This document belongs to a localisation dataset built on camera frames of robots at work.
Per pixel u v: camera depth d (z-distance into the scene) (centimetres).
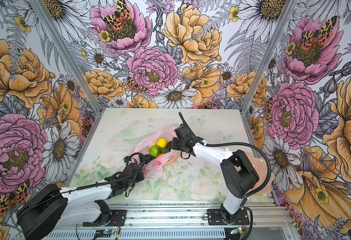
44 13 73
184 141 70
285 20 75
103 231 71
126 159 80
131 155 79
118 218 74
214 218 74
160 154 89
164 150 94
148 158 93
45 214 42
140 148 87
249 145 48
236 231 72
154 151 92
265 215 79
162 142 97
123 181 67
